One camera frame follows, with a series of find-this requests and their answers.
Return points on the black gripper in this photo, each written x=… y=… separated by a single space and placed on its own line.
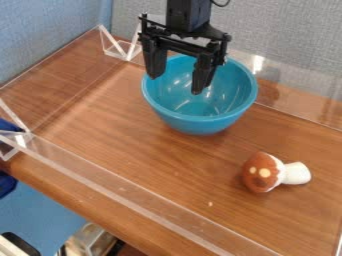
x=205 y=43

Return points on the blue plastic bowl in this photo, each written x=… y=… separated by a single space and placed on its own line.
x=210 y=112

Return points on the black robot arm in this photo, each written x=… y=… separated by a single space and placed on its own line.
x=188 y=14

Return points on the brown and white toy mushroom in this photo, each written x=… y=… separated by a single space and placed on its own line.
x=265 y=172

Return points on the clear acrylic back barrier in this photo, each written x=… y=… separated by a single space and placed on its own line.
x=300 y=91

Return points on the clear acrylic barrier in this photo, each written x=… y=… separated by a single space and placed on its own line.
x=300 y=91
x=153 y=223

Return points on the clear acrylic front barrier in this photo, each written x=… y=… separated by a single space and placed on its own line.
x=153 y=223

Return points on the blue object at left edge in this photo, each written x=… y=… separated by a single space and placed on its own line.
x=7 y=180

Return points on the clear box under table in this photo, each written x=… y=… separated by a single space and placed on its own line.
x=91 y=241

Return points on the black object bottom left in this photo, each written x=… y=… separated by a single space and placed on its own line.
x=14 y=246

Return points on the clear acrylic corner bracket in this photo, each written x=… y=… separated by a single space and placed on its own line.
x=121 y=49

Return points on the clear acrylic left bracket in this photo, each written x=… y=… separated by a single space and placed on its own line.
x=15 y=139

